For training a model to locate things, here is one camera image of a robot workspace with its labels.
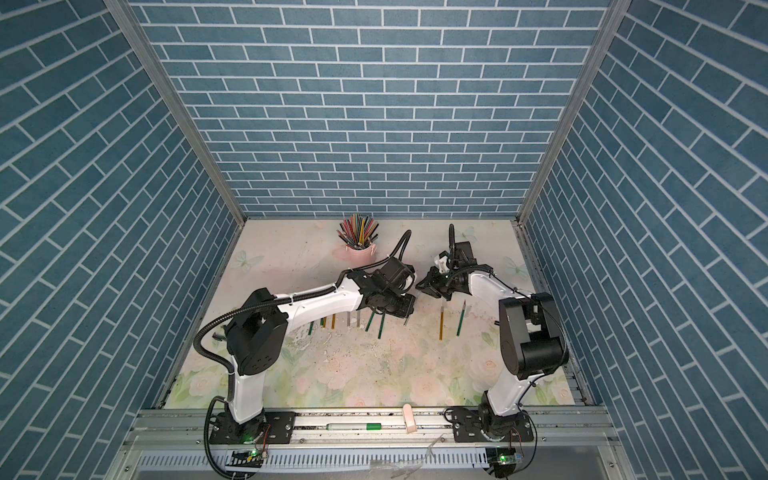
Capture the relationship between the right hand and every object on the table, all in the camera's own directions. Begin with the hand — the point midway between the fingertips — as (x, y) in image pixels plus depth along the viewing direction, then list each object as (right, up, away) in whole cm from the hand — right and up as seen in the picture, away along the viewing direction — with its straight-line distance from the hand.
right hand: (421, 286), depth 92 cm
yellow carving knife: (+7, -10, +2) cm, 12 cm away
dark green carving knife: (-12, -12, 0) cm, 17 cm away
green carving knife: (+13, -11, +2) cm, 17 cm away
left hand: (0, -8, -6) cm, 10 cm away
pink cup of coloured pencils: (-21, +17, +8) cm, 28 cm away
